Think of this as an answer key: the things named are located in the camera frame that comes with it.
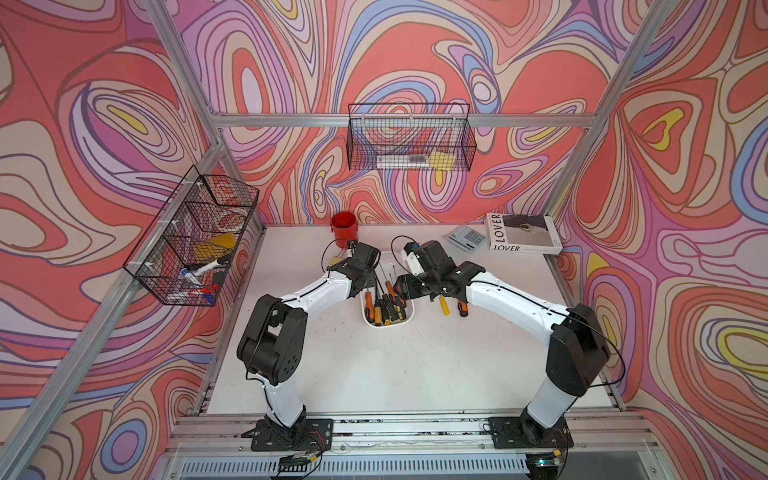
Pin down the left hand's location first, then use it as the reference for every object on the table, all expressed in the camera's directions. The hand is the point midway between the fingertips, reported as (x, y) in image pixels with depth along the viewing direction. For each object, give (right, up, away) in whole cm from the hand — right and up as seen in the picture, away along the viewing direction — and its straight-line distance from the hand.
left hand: (365, 275), depth 95 cm
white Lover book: (+59, +15, +17) cm, 63 cm away
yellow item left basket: (-34, +8, -25) cm, 43 cm away
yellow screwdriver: (+26, -10, +1) cm, 28 cm away
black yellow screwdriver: (+11, -10, -2) cm, 15 cm away
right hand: (+12, -4, -10) cm, 16 cm away
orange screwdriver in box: (+1, -10, -3) cm, 10 cm away
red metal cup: (-8, +17, +12) cm, 22 cm away
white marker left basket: (-42, +2, -22) cm, 47 cm away
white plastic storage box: (+9, +3, +4) cm, 10 cm away
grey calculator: (+38, +13, +20) cm, 45 cm away
